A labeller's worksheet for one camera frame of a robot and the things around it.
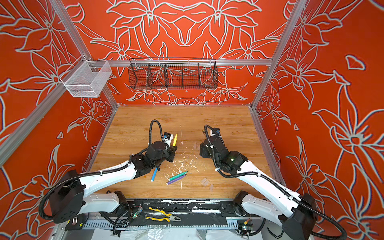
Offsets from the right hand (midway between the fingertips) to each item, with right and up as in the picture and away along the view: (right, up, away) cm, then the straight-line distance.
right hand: (202, 145), depth 76 cm
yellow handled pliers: (-17, -33, -7) cm, 38 cm away
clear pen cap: (+1, -21, +5) cm, 21 cm away
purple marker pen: (-14, -20, +5) cm, 25 cm away
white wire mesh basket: (-72, +40, +16) cm, 84 cm away
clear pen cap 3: (+6, -24, +3) cm, 25 cm away
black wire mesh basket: (-24, +46, +25) cm, 57 cm away
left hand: (-14, -1, +5) cm, 15 cm away
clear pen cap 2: (+3, -22, +5) cm, 23 cm away
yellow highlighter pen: (-14, +2, +3) cm, 15 cm away
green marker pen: (-13, -19, +7) cm, 24 cm away
